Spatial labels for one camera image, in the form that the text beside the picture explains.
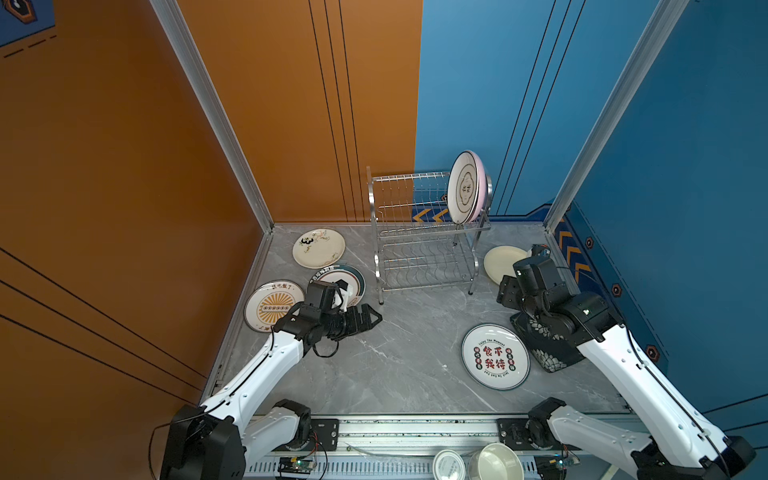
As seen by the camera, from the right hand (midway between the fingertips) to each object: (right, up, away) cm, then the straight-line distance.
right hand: (506, 287), depth 73 cm
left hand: (-34, -10, +8) cm, 36 cm away
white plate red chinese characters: (+2, -22, +13) cm, 25 cm away
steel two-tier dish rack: (-19, +12, +40) cm, 46 cm away
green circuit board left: (-51, -42, -2) cm, 66 cm away
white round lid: (-16, -38, -8) cm, 42 cm away
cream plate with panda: (-56, +10, +40) cm, 70 cm away
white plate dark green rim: (-41, -1, +30) cm, 51 cm away
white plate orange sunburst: (-69, -8, +26) cm, 74 cm away
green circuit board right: (+12, -41, -3) cm, 43 cm away
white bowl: (-3, -40, -4) cm, 40 cm away
